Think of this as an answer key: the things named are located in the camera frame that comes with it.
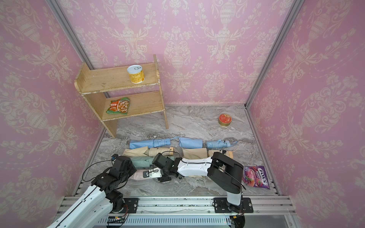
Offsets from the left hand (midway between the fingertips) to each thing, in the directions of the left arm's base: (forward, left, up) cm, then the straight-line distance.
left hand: (136, 167), depth 84 cm
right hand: (-2, -14, -1) cm, 14 cm away
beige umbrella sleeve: (+10, -1, +1) cm, 10 cm away
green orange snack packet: (+32, +13, +19) cm, 39 cm away
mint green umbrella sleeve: (+3, -4, 0) cm, 5 cm away
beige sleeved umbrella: (+10, -8, 0) cm, 13 cm away
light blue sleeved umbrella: (+18, -14, -1) cm, 22 cm away
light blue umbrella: (+16, -52, 0) cm, 54 cm away
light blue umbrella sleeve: (+16, +1, +1) cm, 16 cm away
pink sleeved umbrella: (-5, -3, +1) cm, 6 cm away
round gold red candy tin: (+36, -58, +2) cm, 69 cm away
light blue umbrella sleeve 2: (+16, -32, +1) cm, 36 cm away
